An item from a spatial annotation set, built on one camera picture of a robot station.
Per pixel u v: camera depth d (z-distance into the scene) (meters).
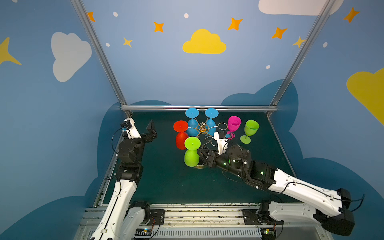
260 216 0.67
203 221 0.74
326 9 0.70
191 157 0.72
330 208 0.40
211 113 0.80
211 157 0.55
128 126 0.57
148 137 0.64
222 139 0.57
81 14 0.70
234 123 0.98
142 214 0.62
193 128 0.84
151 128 0.72
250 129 0.93
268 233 0.73
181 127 0.74
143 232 0.73
